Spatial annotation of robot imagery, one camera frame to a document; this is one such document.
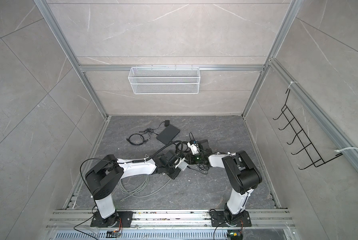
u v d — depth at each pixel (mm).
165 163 705
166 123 1144
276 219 750
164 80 1000
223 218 730
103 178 475
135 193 812
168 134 1079
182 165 898
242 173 485
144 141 1040
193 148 878
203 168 900
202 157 759
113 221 663
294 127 716
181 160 774
